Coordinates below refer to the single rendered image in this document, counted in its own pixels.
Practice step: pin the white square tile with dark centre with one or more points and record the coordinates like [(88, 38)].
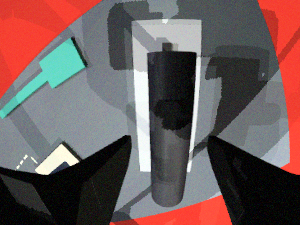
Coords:
[(59, 159)]

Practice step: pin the grey flat mat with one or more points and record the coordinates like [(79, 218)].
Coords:
[(241, 96)]

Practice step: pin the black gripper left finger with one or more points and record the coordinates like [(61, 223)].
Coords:
[(83, 194)]

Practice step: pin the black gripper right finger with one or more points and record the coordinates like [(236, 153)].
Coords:
[(254, 191)]

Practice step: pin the teal small trowel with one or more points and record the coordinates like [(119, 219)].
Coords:
[(57, 66)]

